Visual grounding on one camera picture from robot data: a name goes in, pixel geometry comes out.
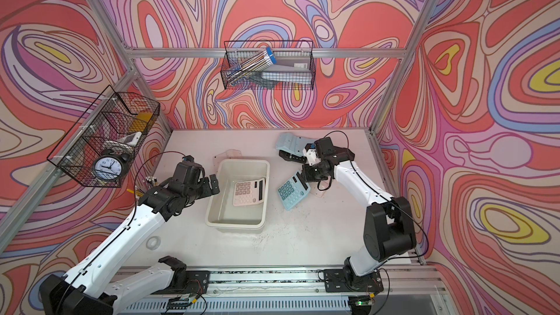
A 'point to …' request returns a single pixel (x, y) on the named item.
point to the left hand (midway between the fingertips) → (210, 184)
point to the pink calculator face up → (249, 192)
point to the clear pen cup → (141, 188)
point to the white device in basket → (131, 139)
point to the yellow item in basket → (140, 122)
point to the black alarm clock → (110, 166)
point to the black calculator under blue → (289, 157)
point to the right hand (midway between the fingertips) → (304, 181)
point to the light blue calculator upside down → (293, 143)
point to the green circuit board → (178, 303)
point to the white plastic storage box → (222, 214)
